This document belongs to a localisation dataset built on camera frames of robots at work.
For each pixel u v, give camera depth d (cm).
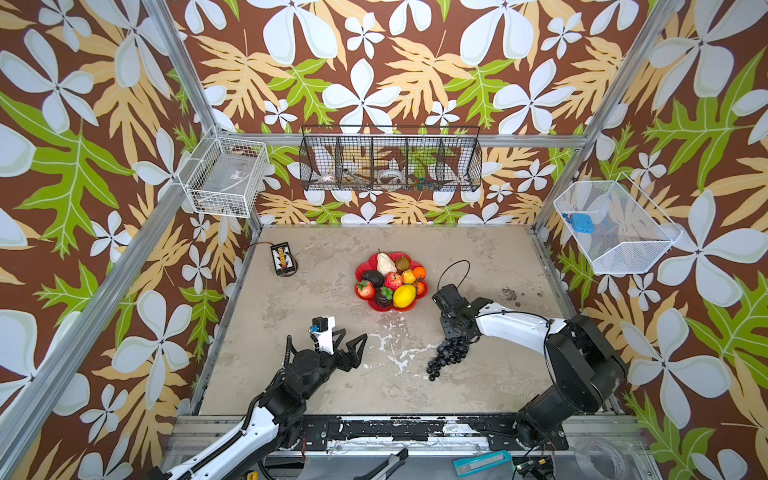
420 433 75
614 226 84
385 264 101
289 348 69
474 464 70
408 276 99
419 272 99
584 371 45
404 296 93
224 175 86
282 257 108
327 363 70
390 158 97
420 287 96
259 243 117
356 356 72
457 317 71
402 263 101
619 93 82
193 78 79
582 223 86
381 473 69
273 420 57
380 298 94
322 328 69
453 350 84
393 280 98
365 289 95
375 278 99
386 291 93
